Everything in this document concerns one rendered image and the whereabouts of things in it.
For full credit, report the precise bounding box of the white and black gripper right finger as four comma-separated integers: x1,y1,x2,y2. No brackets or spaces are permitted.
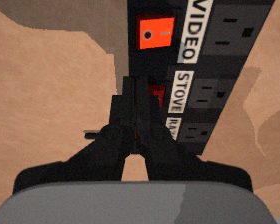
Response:
136,76,254,193

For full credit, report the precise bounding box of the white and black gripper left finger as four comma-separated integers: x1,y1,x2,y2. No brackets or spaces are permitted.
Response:
12,76,134,194

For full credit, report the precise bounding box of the black power strip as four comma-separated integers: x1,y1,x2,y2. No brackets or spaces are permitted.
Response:
127,0,275,156

